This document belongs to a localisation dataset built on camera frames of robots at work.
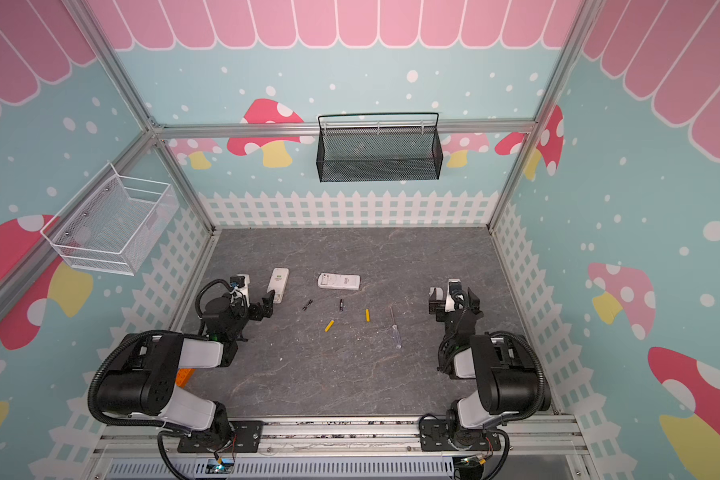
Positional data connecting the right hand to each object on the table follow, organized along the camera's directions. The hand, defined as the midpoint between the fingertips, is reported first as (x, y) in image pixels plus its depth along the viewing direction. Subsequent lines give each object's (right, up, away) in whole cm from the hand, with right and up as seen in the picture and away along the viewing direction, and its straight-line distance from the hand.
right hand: (452, 288), depth 90 cm
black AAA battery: (-35, -6, +8) cm, 36 cm away
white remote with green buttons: (-57, 0, +13) cm, 58 cm away
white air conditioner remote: (-36, +1, +13) cm, 38 cm away
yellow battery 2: (-38, -12, +4) cm, 40 cm away
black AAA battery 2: (-46, -6, +10) cm, 47 cm away
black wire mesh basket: (-24, +44, +4) cm, 51 cm away
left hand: (-60, -2, +4) cm, 60 cm away
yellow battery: (-26, -9, +6) cm, 28 cm away
